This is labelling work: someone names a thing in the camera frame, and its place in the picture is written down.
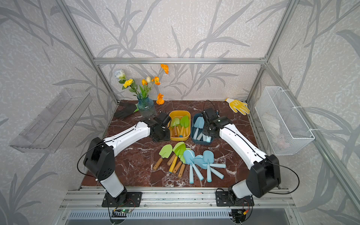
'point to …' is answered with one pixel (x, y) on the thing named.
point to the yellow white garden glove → (236, 105)
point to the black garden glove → (129, 109)
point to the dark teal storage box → (193, 129)
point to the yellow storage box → (180, 114)
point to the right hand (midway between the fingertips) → (207, 130)
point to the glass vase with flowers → (145, 105)
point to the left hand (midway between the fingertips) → (168, 139)
